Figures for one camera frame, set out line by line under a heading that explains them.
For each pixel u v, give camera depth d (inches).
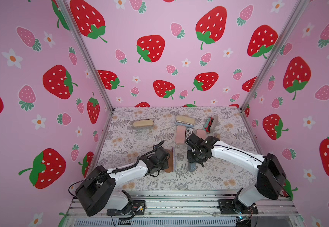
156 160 26.4
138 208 28.2
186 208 29.6
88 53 33.9
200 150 23.2
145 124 43.8
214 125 39.9
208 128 41.9
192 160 28.8
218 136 40.0
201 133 40.9
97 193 16.6
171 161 33.1
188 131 40.8
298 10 27.5
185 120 43.6
